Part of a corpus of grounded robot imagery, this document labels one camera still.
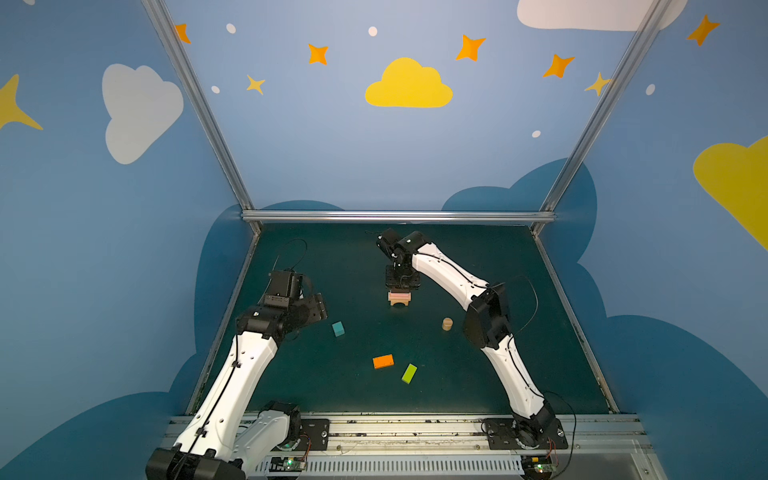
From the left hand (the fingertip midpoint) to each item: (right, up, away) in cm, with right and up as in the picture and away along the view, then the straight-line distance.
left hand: (319, 307), depth 79 cm
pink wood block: (+22, +1, +16) cm, 28 cm away
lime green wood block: (+25, -20, +5) cm, 32 cm away
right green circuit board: (+55, -38, -7) cm, 67 cm away
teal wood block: (+3, -9, +12) cm, 15 cm away
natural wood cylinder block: (+37, -7, +10) cm, 39 cm away
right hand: (+22, +5, +15) cm, 27 cm away
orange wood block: (+17, -17, +7) cm, 25 cm away
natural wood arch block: (+22, -1, +17) cm, 28 cm away
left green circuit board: (-6, -36, -8) cm, 38 cm away
